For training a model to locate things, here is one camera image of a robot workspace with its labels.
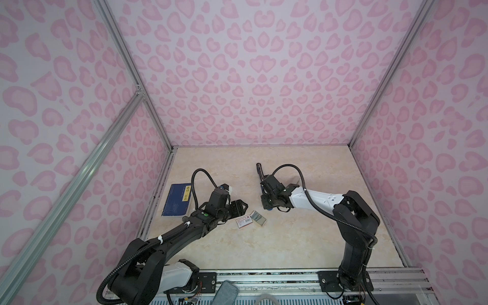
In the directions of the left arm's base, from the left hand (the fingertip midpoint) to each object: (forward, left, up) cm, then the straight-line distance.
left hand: (245, 204), depth 85 cm
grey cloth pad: (-32, +7, -6) cm, 34 cm away
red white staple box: (-4, +1, -8) cm, 9 cm away
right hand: (+5, -10, -5) cm, 12 cm away
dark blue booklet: (+7, +34, -8) cm, 35 cm away
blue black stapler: (+26, -8, -7) cm, 28 cm away
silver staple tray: (-2, -6, -9) cm, 11 cm away
